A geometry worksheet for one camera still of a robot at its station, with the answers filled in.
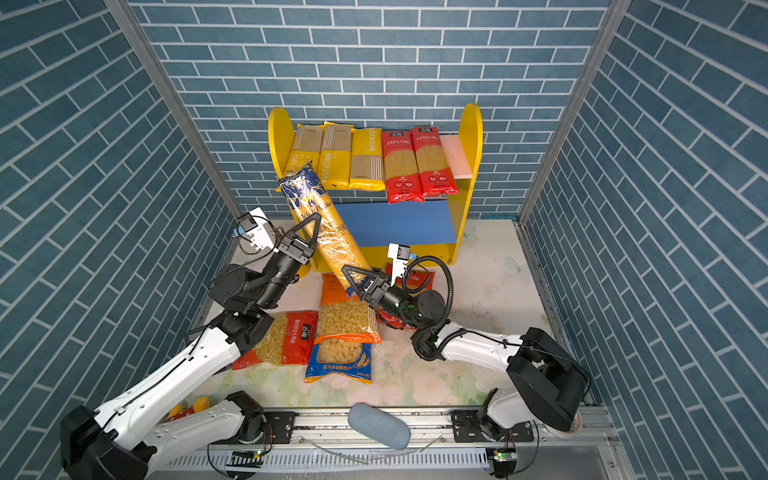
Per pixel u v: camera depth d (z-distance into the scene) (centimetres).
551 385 43
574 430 73
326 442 74
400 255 62
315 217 59
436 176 72
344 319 85
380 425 72
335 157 77
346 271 61
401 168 74
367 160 77
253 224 54
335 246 60
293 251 53
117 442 39
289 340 83
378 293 59
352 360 82
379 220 95
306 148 80
